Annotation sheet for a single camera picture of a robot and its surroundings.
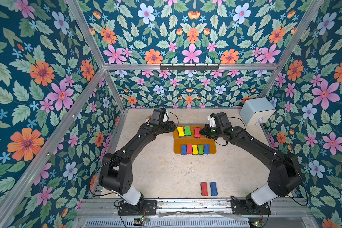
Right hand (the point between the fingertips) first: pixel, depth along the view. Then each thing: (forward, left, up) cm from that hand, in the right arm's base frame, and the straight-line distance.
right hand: (198, 130), depth 84 cm
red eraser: (-1, +1, -1) cm, 2 cm away
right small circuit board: (-43, -29, -18) cm, 55 cm away
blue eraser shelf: (-27, -9, -18) cm, 33 cm away
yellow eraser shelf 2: (-4, +2, -16) cm, 16 cm away
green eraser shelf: (0, +7, -2) cm, 7 cm away
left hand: (+4, +15, 0) cm, 16 cm away
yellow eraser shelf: (0, +11, -2) cm, 11 cm away
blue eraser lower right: (-3, -6, -16) cm, 17 cm away
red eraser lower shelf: (-4, +5, -15) cm, 17 cm away
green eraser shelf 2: (-4, -2, -16) cm, 16 cm away
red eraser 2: (-29, -4, -18) cm, 35 cm away
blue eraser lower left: (-5, +9, -15) cm, 18 cm away
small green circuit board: (-44, +29, -19) cm, 56 cm away
